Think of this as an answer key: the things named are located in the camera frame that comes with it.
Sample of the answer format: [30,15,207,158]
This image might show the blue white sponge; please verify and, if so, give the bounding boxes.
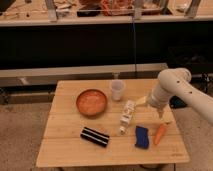
[135,126,149,149]

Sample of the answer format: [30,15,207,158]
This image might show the translucent plastic cup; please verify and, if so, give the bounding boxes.
[109,79,125,101]

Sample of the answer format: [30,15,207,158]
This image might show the white tube bottle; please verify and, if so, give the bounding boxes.
[119,100,135,134]

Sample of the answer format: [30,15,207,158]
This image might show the wooden table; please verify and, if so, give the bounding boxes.
[36,79,189,167]

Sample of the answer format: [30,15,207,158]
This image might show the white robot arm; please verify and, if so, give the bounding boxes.
[146,68,213,125]

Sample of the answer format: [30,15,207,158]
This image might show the metal shelf rail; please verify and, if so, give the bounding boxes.
[0,63,167,87]

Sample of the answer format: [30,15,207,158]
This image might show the orange bowl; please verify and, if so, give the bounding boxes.
[76,89,107,117]

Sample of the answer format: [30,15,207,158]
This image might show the orange toy carrot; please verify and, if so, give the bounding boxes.
[154,123,167,145]

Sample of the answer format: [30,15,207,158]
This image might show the black white striped eraser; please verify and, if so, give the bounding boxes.
[80,127,109,147]

